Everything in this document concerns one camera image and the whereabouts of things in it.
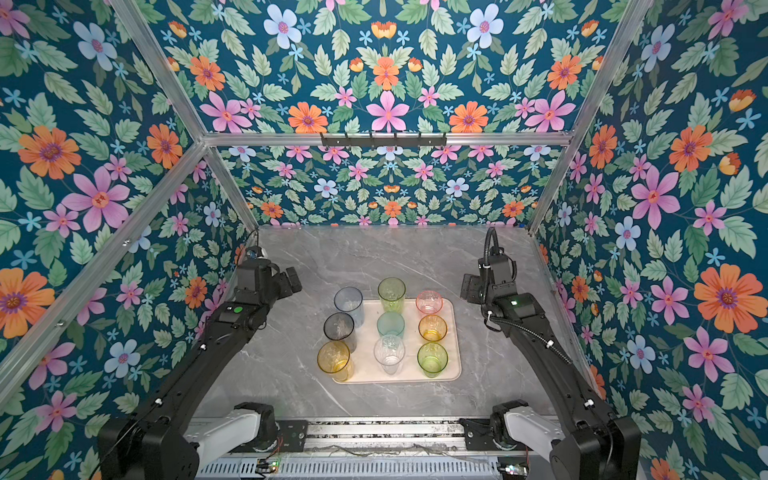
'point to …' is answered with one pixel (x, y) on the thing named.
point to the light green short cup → (432, 358)
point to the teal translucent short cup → (391, 322)
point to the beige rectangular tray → (407, 347)
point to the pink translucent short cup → (429, 302)
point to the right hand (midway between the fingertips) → (480, 282)
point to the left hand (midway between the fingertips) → (283, 267)
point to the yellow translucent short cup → (433, 328)
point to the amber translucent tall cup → (334, 358)
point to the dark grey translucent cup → (341, 328)
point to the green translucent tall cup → (392, 291)
